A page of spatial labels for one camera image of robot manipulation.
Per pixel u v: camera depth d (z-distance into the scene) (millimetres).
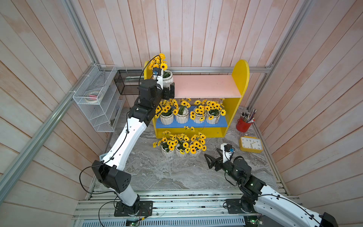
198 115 869
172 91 635
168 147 843
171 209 746
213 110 846
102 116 777
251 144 954
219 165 671
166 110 839
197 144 816
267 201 531
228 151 650
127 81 880
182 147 835
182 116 879
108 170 414
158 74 552
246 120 983
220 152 672
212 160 673
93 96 739
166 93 622
